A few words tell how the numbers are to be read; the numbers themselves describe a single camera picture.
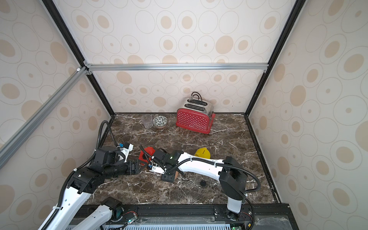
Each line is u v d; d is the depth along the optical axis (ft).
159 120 3.70
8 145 1.69
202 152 2.83
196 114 3.17
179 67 5.00
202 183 2.76
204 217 2.44
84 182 1.50
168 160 1.88
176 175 2.32
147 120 3.66
